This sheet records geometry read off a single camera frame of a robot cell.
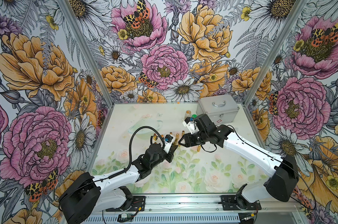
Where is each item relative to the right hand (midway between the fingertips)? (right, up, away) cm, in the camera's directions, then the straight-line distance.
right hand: (183, 145), depth 76 cm
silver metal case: (+30, +20, +26) cm, 44 cm away
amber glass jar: (+6, +17, +29) cm, 34 cm away
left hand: (-5, -3, +6) cm, 8 cm away
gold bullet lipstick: (-7, +4, +21) cm, 23 cm away
